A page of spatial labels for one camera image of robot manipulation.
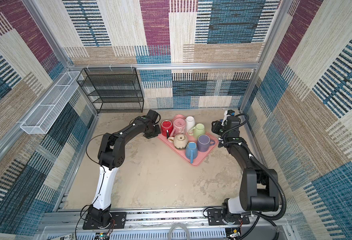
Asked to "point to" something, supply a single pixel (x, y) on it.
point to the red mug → (166, 128)
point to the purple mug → (204, 143)
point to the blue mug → (191, 151)
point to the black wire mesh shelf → (112, 90)
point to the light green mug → (199, 129)
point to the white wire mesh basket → (42, 118)
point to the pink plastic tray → (181, 152)
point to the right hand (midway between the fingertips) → (214, 124)
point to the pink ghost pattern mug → (179, 123)
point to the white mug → (190, 122)
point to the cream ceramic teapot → (180, 141)
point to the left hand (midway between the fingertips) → (159, 132)
